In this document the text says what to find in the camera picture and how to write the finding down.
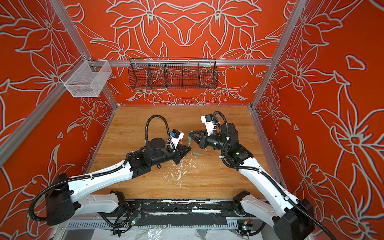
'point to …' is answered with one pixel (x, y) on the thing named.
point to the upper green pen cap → (196, 153)
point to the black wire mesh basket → (172, 73)
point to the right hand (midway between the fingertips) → (188, 135)
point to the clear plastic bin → (86, 78)
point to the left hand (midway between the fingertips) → (190, 146)
